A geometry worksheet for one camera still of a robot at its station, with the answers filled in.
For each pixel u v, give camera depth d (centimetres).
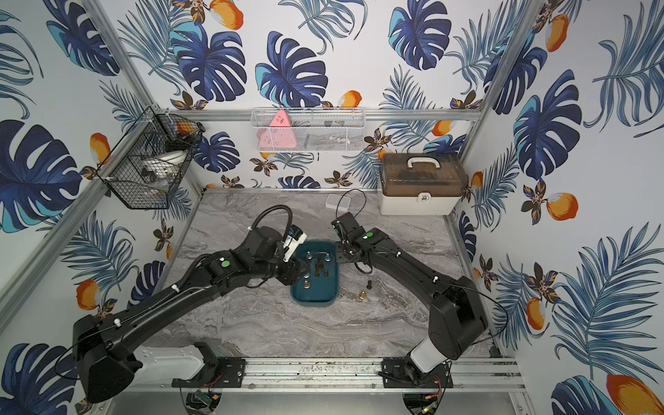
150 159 79
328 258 97
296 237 65
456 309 44
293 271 64
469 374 76
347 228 65
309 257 98
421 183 103
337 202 117
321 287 92
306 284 92
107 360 39
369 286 92
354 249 60
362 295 88
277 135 90
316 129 100
